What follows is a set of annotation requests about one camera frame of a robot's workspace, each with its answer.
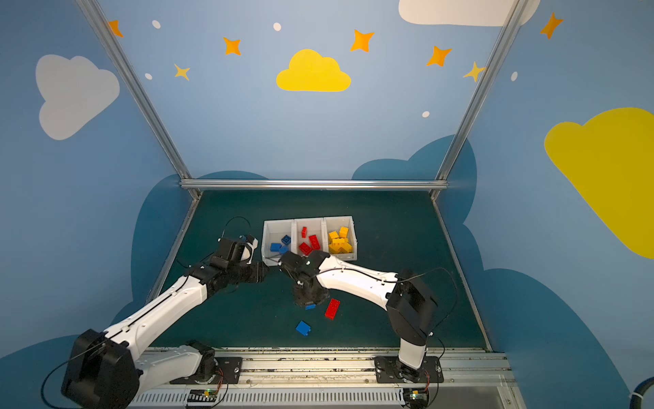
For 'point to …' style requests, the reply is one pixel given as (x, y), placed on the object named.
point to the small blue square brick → (286, 239)
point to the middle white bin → (309, 235)
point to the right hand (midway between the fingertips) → (307, 297)
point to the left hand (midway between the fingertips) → (262, 267)
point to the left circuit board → (202, 395)
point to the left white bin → (278, 237)
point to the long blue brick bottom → (310, 307)
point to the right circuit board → (415, 398)
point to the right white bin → (334, 223)
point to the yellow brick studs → (340, 242)
